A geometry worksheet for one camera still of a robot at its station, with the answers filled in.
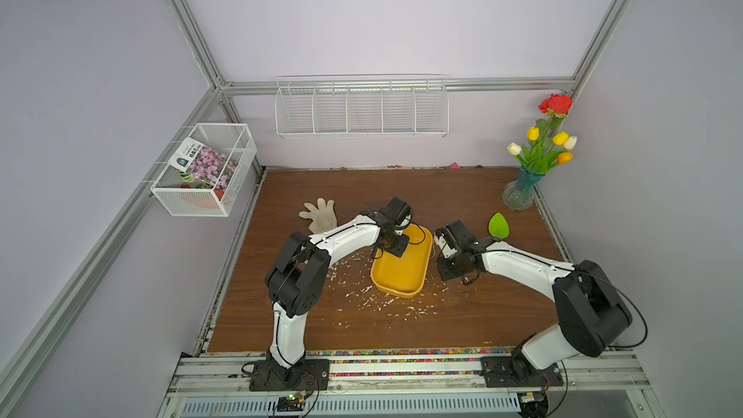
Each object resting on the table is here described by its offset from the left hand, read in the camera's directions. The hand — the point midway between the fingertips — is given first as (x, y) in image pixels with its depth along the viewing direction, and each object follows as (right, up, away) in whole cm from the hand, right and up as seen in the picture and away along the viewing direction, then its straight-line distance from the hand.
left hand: (398, 247), depth 91 cm
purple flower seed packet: (-51, +25, -17) cm, 60 cm away
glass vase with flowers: (+46, +30, +2) cm, 55 cm away
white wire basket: (-57, +17, -18) cm, 62 cm away
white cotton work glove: (-27, +9, +14) cm, 32 cm away
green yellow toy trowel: (+37, +6, +12) cm, 39 cm away
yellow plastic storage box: (+2, -8, -3) cm, 9 cm away
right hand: (+14, -6, -1) cm, 15 cm away
